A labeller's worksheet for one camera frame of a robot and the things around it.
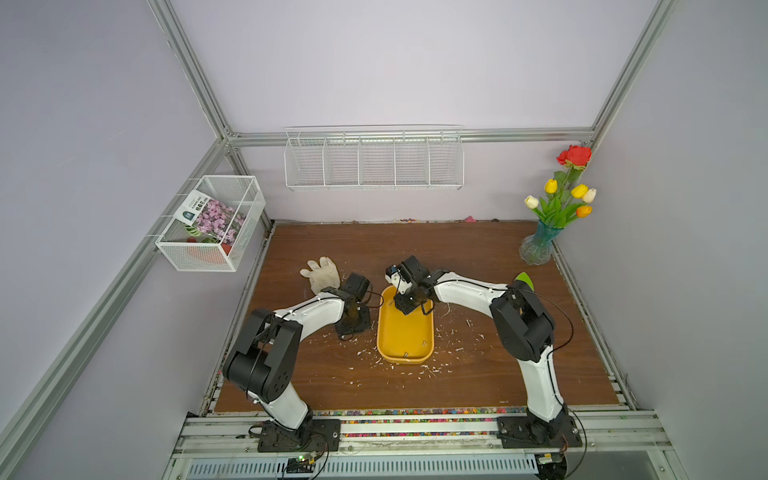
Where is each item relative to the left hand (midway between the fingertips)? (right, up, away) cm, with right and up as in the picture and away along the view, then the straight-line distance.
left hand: (362, 328), depth 91 cm
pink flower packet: (-36, +33, -17) cm, 52 cm away
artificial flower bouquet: (+64, +40, +2) cm, 75 cm away
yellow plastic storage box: (+13, -2, -4) cm, 13 cm away
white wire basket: (-41, +25, -17) cm, 51 cm away
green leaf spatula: (+55, +15, +13) cm, 59 cm away
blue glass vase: (+59, +25, +11) cm, 65 cm away
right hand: (+12, +8, +6) cm, 15 cm away
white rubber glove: (-16, +15, +14) cm, 26 cm away
